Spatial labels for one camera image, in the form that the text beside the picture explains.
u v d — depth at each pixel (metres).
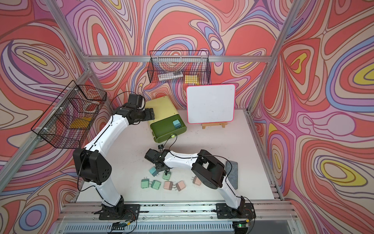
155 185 0.80
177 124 0.90
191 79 0.91
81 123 0.72
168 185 0.80
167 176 0.84
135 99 0.66
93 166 0.46
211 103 1.02
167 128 0.90
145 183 0.82
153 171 0.85
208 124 1.05
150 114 0.78
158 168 0.80
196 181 0.82
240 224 0.72
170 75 0.88
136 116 0.64
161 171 0.84
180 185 0.81
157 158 0.67
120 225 0.71
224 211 0.73
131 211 0.72
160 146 0.82
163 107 0.94
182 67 0.96
